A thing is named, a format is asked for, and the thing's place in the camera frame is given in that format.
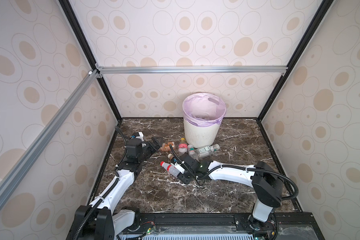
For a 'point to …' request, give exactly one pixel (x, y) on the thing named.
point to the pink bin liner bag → (203, 109)
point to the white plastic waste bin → (201, 136)
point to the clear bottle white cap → (191, 151)
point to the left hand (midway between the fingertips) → (163, 139)
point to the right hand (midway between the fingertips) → (181, 173)
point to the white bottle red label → (171, 169)
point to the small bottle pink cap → (182, 147)
